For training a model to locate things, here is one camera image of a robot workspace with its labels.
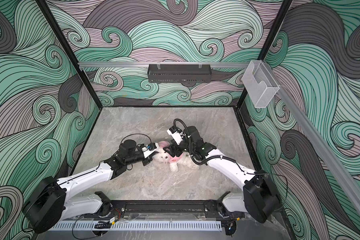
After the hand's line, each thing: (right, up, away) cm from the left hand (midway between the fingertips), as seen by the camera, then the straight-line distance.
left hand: (158, 148), depth 81 cm
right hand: (+6, +3, -3) cm, 7 cm away
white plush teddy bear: (+3, -4, -3) cm, 6 cm away
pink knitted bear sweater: (+10, -6, +1) cm, 11 cm away
